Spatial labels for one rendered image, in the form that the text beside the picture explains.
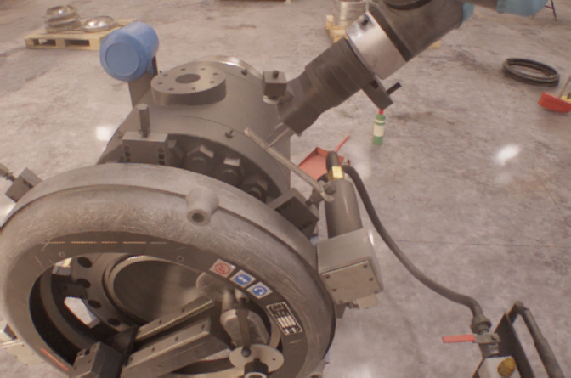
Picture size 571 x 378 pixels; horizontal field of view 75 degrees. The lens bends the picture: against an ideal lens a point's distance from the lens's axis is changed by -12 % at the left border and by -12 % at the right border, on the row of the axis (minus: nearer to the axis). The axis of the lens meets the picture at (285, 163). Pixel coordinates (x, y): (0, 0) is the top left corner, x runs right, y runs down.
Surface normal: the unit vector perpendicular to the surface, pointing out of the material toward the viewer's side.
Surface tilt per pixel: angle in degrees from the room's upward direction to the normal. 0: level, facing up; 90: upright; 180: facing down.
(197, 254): 90
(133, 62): 90
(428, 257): 0
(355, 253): 22
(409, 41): 94
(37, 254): 90
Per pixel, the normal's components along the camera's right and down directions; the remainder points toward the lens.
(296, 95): -0.58, -0.50
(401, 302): 0.00, -0.84
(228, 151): 0.00, 0.55
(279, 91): 0.17, 0.69
